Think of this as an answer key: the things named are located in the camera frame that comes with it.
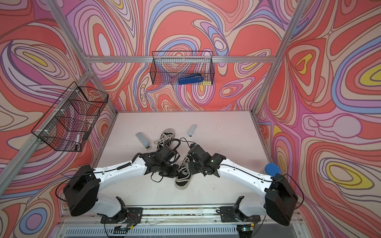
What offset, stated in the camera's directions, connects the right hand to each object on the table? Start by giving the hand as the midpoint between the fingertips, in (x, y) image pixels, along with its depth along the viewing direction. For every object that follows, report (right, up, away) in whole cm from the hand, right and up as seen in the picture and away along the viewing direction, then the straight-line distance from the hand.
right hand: (193, 170), depth 80 cm
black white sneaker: (-18, +18, +21) cm, 33 cm away
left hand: (-7, -3, +1) cm, 8 cm away
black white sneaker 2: (-5, -4, +3) cm, 7 cm away
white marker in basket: (-57, +17, -8) cm, 60 cm away
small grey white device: (-1, +21, +25) cm, 33 cm away
